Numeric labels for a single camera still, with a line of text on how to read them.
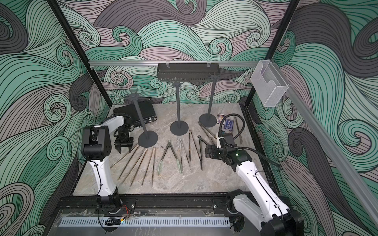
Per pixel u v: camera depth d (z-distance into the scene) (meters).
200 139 0.98
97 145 0.56
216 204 0.73
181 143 0.95
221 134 0.61
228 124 1.07
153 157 0.90
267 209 0.40
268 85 0.77
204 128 1.04
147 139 0.99
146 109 1.11
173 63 0.93
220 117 1.10
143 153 0.93
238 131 1.03
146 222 0.70
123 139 0.82
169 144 0.95
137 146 0.95
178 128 1.04
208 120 1.09
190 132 1.01
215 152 0.70
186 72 0.95
